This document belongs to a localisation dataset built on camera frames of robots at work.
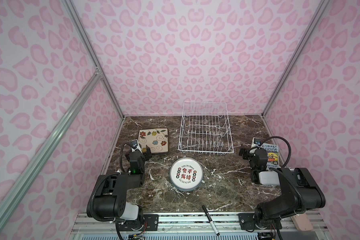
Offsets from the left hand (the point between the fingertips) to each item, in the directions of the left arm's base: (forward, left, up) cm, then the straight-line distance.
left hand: (139, 145), depth 90 cm
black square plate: (+10, -8, -8) cm, 15 cm away
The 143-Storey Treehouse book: (-5, -82, -8) cm, 83 cm away
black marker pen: (-38, -39, -9) cm, 56 cm away
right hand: (0, -68, -1) cm, 68 cm away
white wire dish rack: (+19, -42, -9) cm, 47 cm away
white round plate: (-15, -28, -9) cm, 33 cm away
